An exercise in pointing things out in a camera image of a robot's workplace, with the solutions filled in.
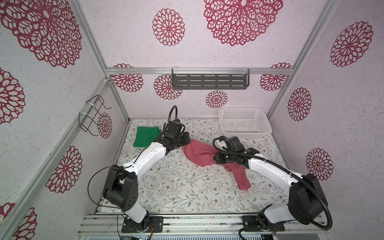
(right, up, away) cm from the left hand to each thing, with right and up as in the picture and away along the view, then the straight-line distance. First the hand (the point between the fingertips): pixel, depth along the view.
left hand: (189, 140), depth 87 cm
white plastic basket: (+44, +13, +33) cm, 56 cm away
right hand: (+14, -9, -2) cm, 17 cm away
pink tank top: (+9, -9, 0) cm, 13 cm away
